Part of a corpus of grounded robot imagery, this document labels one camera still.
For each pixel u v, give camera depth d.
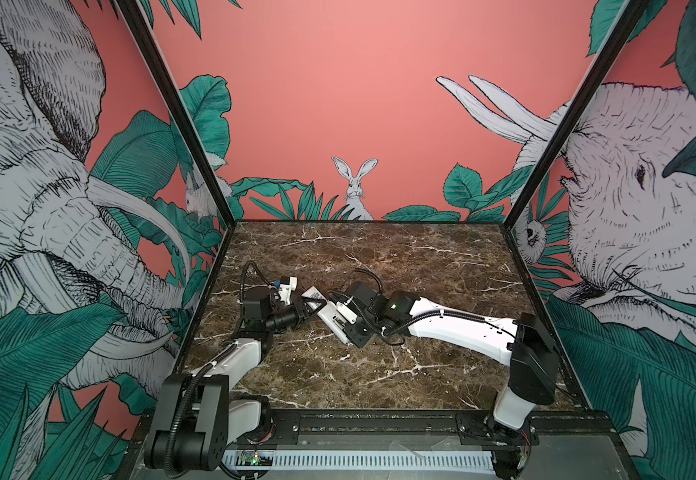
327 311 0.80
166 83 0.80
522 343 0.49
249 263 1.08
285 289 0.80
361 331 0.69
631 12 0.69
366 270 1.07
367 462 0.70
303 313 0.73
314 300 0.81
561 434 0.75
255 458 0.70
